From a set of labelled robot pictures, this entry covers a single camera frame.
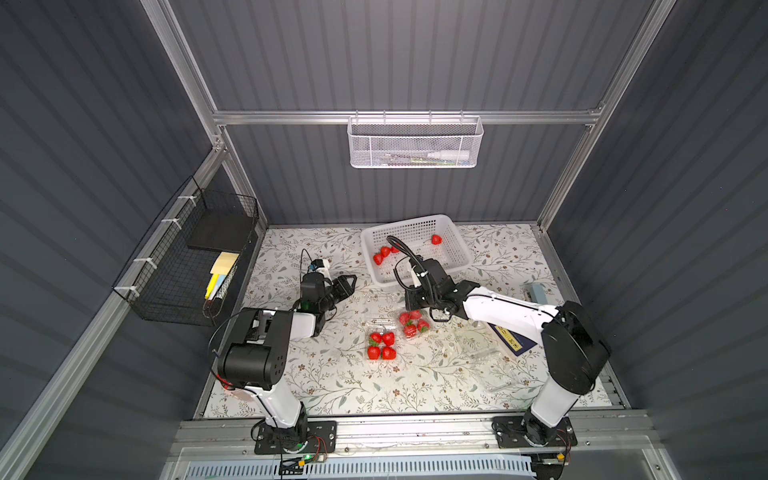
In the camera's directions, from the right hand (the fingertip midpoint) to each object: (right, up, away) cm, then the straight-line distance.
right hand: (407, 294), depth 88 cm
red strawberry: (+3, -7, +5) cm, 9 cm away
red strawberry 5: (-10, -12, -1) cm, 16 cm away
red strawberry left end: (-10, +10, +19) cm, 24 cm away
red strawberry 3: (+5, -10, +2) cm, 11 cm away
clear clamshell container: (-8, -15, +1) cm, 17 cm away
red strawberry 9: (-4, +14, +24) cm, 28 cm away
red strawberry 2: (-1, -9, +7) cm, 11 cm away
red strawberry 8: (-7, +13, +20) cm, 25 cm away
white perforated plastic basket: (-7, +8, +20) cm, 23 cm away
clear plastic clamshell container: (+2, -10, +3) cm, 11 cm away
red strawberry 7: (+12, +18, +24) cm, 32 cm away
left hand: (-16, +4, +6) cm, 17 cm away
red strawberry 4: (+1, -11, +2) cm, 11 cm away
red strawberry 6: (-5, -13, -1) cm, 14 cm away
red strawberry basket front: (-10, -17, -2) cm, 20 cm away
